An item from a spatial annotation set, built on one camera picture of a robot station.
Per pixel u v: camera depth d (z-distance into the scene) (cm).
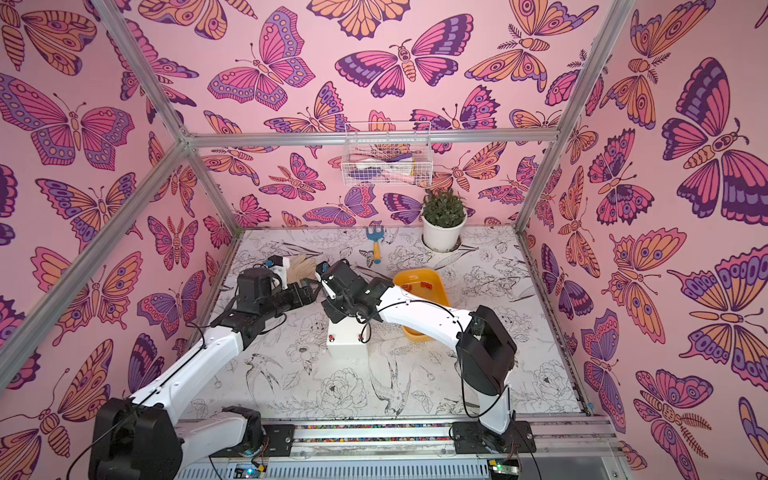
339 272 63
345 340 79
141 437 39
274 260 75
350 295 61
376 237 117
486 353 46
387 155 96
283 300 71
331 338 80
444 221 103
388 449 73
